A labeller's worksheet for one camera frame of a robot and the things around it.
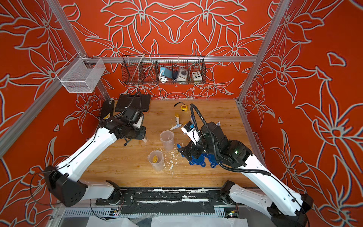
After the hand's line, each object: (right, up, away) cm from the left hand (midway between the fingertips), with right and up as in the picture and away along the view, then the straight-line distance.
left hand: (144, 133), depth 78 cm
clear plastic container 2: (+7, -14, -2) cm, 16 cm away
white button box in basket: (+32, +36, +16) cm, 51 cm away
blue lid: (+33, -18, +8) cm, 38 cm away
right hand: (+21, -3, -15) cm, 26 cm away
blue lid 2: (+41, -18, +9) cm, 45 cm away
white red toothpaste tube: (+49, +3, +25) cm, 55 cm away
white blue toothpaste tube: (+19, +2, +23) cm, 30 cm away
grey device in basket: (+22, +36, +13) cm, 44 cm away
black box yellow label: (-41, +14, +39) cm, 58 cm away
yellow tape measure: (+24, +16, +35) cm, 45 cm away
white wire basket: (-46, +37, +14) cm, 60 cm away
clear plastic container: (+12, -4, +10) cm, 16 cm away
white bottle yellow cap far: (+18, +8, +20) cm, 28 cm away
